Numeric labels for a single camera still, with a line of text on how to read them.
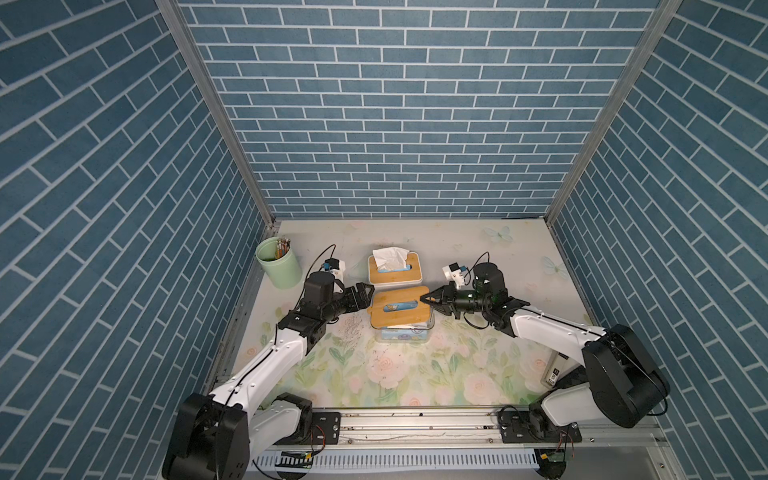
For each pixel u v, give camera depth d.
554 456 0.72
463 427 0.76
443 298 0.75
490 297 0.68
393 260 0.93
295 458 0.72
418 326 0.81
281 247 0.89
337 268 0.76
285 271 0.92
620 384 0.44
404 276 0.96
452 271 0.81
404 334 0.84
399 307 0.89
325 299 0.66
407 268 0.99
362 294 0.74
